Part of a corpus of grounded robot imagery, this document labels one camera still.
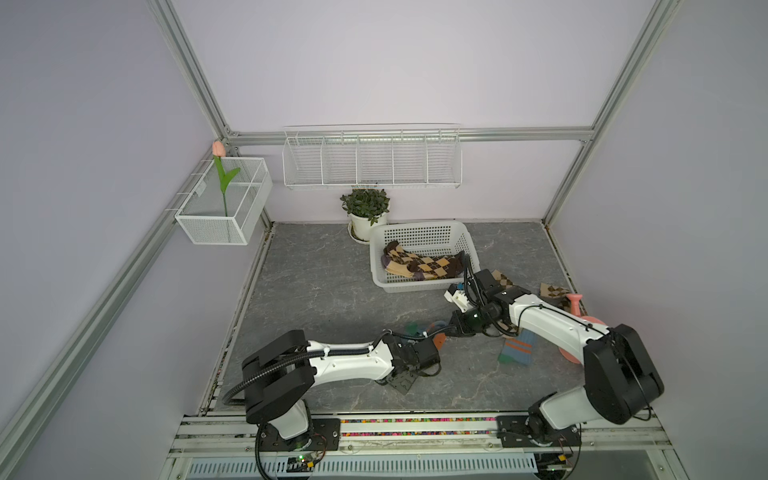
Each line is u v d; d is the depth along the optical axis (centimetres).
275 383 43
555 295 97
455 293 81
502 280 102
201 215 80
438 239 112
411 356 64
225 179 85
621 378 43
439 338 83
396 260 105
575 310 86
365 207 102
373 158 99
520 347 87
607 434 74
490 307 65
